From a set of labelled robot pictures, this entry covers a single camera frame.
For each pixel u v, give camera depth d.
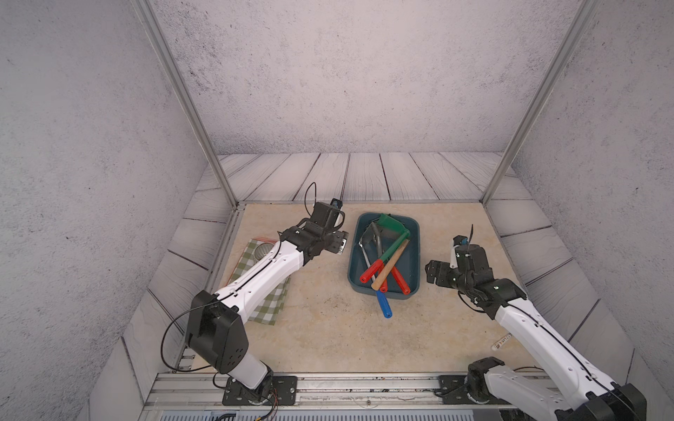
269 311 0.88
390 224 1.05
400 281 0.87
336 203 0.73
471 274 0.59
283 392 0.73
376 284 0.77
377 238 1.01
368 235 1.03
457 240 0.72
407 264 0.99
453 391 0.70
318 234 0.61
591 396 0.39
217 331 0.42
